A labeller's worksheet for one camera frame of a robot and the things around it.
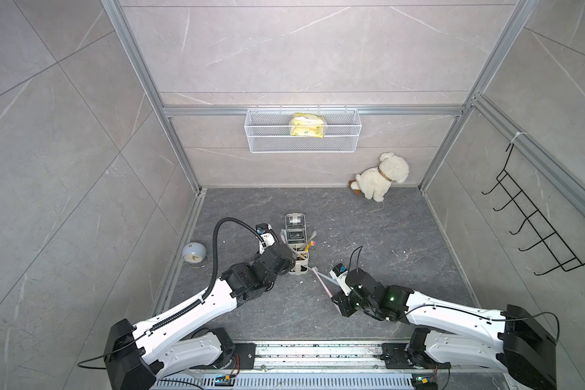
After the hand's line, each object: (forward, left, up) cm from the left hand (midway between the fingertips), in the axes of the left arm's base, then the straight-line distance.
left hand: (286, 245), depth 76 cm
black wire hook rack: (-11, -72, +11) cm, 73 cm away
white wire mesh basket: (+50, +7, +9) cm, 52 cm away
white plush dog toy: (+38, -41, -11) cm, 57 cm away
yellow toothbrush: (+3, -9, -3) cm, 10 cm away
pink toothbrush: (-9, -13, -14) cm, 22 cm away
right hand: (-12, -16, -15) cm, 25 cm away
